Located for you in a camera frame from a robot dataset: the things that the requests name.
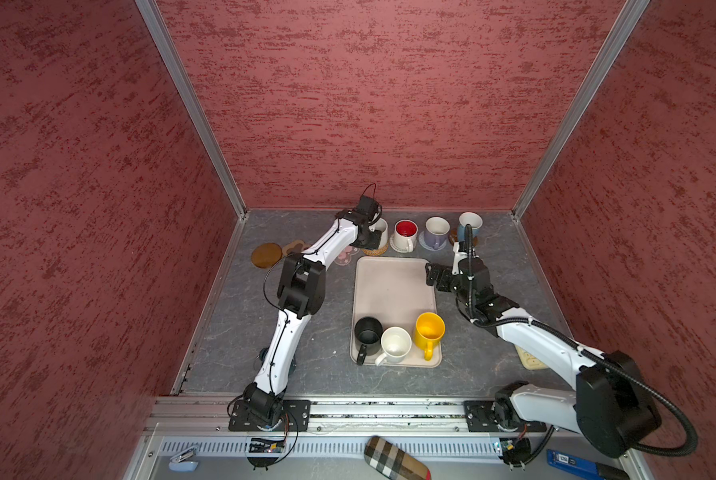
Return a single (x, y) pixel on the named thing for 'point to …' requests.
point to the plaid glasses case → (393, 461)
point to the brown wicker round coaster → (371, 252)
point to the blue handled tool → (585, 466)
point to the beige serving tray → (396, 291)
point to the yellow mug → (428, 332)
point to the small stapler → (184, 461)
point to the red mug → (405, 233)
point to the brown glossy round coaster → (453, 235)
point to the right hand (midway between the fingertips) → (436, 272)
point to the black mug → (368, 333)
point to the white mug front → (396, 342)
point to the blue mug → (472, 218)
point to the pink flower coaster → (344, 257)
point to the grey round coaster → (422, 242)
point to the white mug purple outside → (436, 230)
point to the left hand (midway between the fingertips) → (372, 246)
